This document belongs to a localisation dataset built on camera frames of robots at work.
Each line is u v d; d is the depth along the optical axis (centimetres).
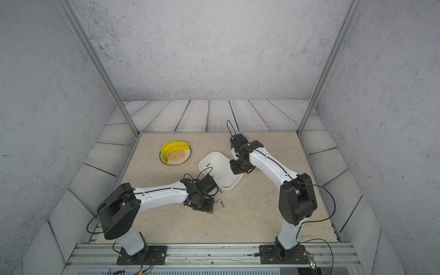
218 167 79
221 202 89
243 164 73
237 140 71
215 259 73
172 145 108
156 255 73
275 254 71
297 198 46
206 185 70
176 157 107
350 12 72
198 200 65
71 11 71
